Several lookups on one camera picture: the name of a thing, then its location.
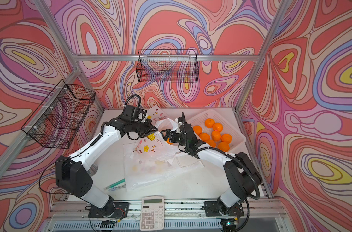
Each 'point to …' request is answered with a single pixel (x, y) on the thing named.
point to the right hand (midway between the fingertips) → (166, 136)
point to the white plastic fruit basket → (218, 128)
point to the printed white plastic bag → (154, 146)
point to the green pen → (119, 185)
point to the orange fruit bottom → (224, 146)
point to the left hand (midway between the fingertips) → (160, 129)
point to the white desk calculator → (152, 213)
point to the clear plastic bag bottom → (139, 172)
